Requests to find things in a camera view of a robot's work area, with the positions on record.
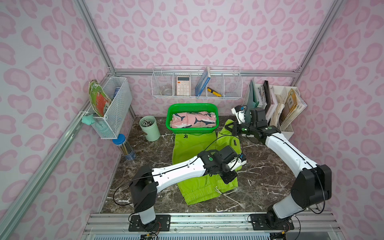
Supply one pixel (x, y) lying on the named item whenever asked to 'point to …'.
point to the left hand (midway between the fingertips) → (233, 172)
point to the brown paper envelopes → (294, 106)
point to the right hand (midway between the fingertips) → (224, 126)
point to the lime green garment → (185, 146)
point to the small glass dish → (166, 91)
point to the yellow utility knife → (214, 92)
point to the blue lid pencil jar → (124, 147)
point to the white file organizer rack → (282, 104)
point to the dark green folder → (252, 105)
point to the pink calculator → (183, 85)
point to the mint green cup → (149, 126)
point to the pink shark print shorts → (193, 119)
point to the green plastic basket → (181, 108)
